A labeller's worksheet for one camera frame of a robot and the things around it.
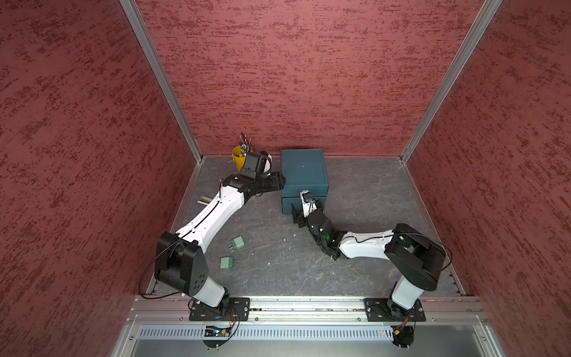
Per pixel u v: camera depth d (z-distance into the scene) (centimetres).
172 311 75
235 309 74
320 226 64
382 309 73
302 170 87
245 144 103
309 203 71
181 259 43
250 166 63
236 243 87
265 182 71
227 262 82
